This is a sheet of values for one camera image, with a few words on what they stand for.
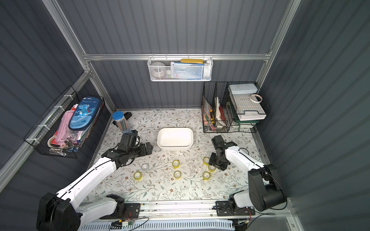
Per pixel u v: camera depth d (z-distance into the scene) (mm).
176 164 904
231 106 1061
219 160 736
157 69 841
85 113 694
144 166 889
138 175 851
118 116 876
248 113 922
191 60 872
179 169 886
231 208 662
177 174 857
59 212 384
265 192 428
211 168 875
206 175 854
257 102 980
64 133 680
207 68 850
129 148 641
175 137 1025
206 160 912
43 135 621
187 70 863
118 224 722
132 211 738
